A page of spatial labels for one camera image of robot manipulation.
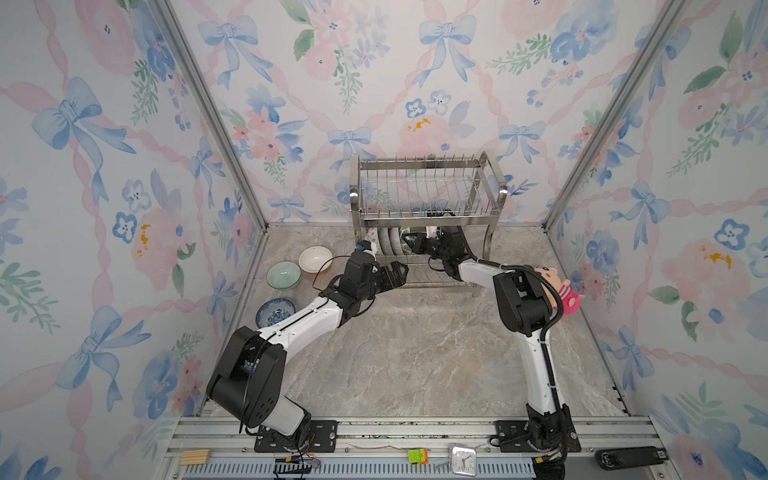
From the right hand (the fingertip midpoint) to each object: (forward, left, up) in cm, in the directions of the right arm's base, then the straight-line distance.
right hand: (403, 234), depth 101 cm
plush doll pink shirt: (-21, -51, -7) cm, 56 cm away
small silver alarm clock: (-63, -13, -10) cm, 65 cm away
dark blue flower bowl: (-3, +6, -1) cm, 7 cm away
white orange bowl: (-6, +32, -7) cm, 33 cm away
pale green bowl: (-12, +41, -8) cm, 43 cm away
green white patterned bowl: (-1, +11, +1) cm, 11 cm away
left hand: (-19, +1, +6) cm, 20 cm away
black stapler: (-62, -47, -7) cm, 78 cm away
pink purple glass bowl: (-2, +3, -1) cm, 4 cm away
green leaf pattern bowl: (-4, -1, -2) cm, 5 cm away
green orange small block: (-62, -3, -9) cm, 63 cm away
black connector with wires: (-64, +27, -15) cm, 71 cm away
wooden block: (-63, +50, -12) cm, 81 cm away
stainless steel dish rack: (+11, -14, +2) cm, 18 cm away
